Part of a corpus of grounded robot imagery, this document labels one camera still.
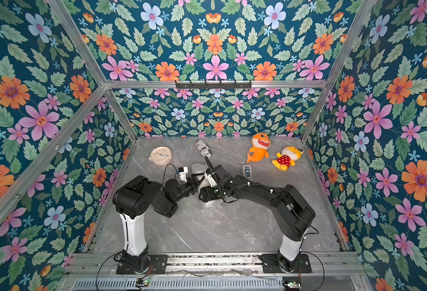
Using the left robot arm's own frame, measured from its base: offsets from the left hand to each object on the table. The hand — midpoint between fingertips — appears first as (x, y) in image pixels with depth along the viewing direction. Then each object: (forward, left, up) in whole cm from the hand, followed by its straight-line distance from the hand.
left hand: (207, 176), depth 90 cm
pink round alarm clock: (+22, +29, -7) cm, 37 cm away
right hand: (-7, 0, -2) cm, 8 cm away
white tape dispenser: (+5, -21, -6) cm, 23 cm away
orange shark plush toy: (+23, -32, -3) cm, 40 cm away
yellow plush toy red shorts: (+13, -47, -5) cm, 49 cm away
